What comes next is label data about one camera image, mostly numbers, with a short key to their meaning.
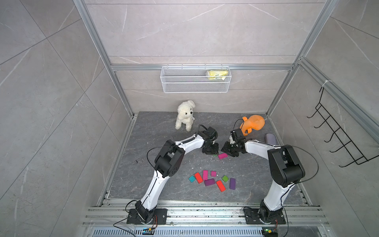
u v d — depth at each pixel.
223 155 0.95
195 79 1.01
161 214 0.73
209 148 0.85
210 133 0.81
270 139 1.01
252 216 0.73
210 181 0.85
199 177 0.86
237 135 0.80
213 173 0.88
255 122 1.05
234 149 0.82
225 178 0.86
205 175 0.88
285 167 0.49
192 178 0.86
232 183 0.85
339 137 0.67
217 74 0.84
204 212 0.75
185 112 0.97
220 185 0.84
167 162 0.57
